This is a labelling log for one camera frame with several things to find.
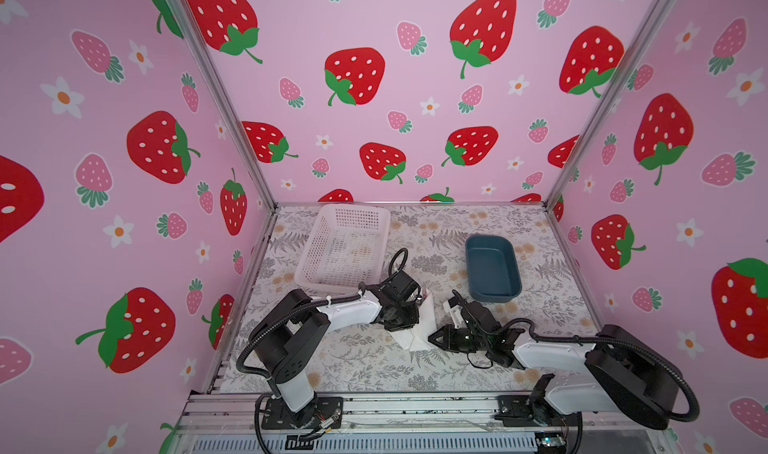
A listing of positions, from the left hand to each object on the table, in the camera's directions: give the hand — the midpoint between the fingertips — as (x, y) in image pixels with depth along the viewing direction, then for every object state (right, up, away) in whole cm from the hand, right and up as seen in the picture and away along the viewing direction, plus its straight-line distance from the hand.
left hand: (420, 323), depth 87 cm
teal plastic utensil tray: (+27, +14, +14) cm, 33 cm away
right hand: (+1, -4, -5) cm, 6 cm away
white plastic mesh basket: (-25, +22, +20) cm, 39 cm away
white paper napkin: (-1, -4, -2) cm, 4 cm away
